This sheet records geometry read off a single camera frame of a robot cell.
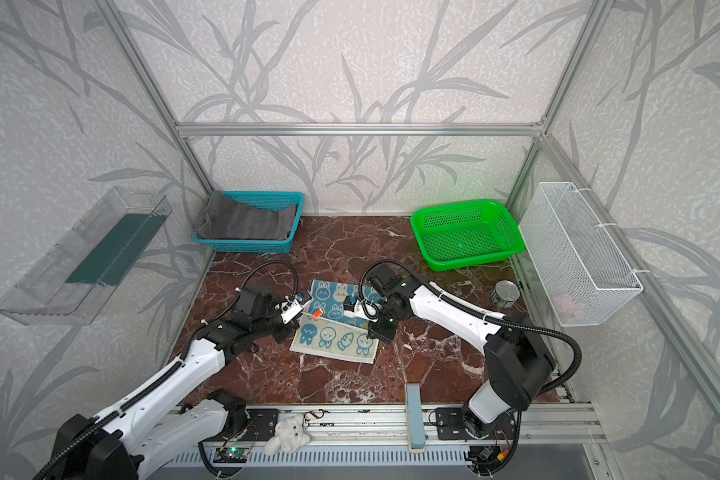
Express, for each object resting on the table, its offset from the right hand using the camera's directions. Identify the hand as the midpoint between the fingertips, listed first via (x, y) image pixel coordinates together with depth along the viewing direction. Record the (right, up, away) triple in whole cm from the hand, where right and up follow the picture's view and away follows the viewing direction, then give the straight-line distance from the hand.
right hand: (373, 322), depth 82 cm
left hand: (-20, +5, +1) cm, 21 cm away
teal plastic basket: (-42, +38, +33) cm, 66 cm away
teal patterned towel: (-13, -5, +7) cm, 16 cm away
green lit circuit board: (-34, -29, -11) cm, 46 cm away
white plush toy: (-20, -23, -13) cm, 33 cm away
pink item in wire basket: (+47, +7, -10) cm, 49 cm away
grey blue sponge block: (+11, -19, -11) cm, 25 cm away
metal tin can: (+41, +6, +10) cm, 42 cm away
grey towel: (-58, +32, +30) cm, 72 cm away
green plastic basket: (+36, +25, +33) cm, 55 cm away
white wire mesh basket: (+44, +17, -20) cm, 51 cm away
